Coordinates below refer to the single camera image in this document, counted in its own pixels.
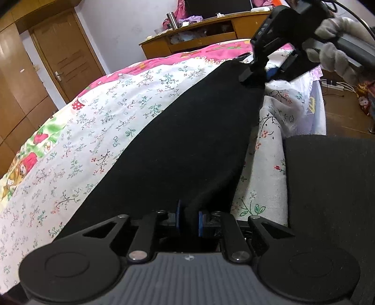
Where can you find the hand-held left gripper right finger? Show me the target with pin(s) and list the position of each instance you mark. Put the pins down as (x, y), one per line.
(201, 224)

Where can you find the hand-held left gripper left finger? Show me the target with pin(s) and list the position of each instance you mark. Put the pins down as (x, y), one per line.
(179, 218)

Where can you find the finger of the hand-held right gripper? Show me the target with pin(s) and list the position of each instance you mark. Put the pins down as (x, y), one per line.
(252, 73)
(274, 74)

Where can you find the black pants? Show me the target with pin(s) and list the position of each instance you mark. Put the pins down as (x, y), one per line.
(190, 132)

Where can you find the person's right hand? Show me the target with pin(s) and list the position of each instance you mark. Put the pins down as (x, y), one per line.
(339, 64)

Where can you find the white bed sheet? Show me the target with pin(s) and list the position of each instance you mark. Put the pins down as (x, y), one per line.
(310, 111)

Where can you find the wooden desk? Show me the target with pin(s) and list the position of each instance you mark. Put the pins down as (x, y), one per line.
(211, 36)

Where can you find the white power strip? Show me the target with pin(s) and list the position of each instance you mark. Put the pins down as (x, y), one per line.
(334, 85)

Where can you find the black monitor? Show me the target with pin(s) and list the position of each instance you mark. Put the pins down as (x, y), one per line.
(219, 8)

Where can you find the purple cloth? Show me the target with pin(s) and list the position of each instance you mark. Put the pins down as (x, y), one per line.
(192, 20)

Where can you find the pink bag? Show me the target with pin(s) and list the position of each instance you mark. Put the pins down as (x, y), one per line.
(181, 10)

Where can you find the red printed bag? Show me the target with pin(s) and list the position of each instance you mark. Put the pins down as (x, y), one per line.
(364, 101)

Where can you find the metal thermos bottle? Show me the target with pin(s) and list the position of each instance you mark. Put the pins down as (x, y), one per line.
(172, 21)

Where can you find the white floral blanket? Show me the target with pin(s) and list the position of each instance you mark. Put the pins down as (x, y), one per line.
(102, 132)

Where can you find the pink cartoon printed quilt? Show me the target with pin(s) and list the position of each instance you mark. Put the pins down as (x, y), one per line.
(44, 137)

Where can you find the wooden door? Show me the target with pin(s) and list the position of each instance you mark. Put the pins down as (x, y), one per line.
(64, 52)

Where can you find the wooden wardrobe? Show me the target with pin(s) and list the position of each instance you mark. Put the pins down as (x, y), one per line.
(17, 82)

